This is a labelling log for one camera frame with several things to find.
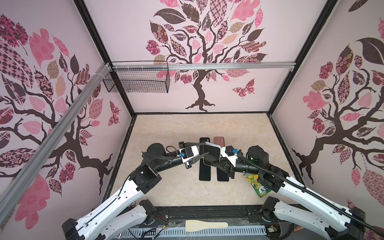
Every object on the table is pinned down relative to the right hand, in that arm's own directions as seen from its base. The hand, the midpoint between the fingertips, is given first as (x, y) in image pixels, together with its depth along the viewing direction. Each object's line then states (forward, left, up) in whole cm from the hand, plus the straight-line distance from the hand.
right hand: (213, 160), depth 65 cm
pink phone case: (+28, -8, -26) cm, 40 cm away
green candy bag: (-6, -27, -24) cm, 37 cm away
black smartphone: (+6, +3, -27) cm, 28 cm away
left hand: (+1, +4, +9) cm, 10 cm away
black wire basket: (+56, +45, +8) cm, 72 cm away
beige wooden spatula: (-22, +11, -26) cm, 35 cm away
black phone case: (+29, +3, -27) cm, 40 cm away
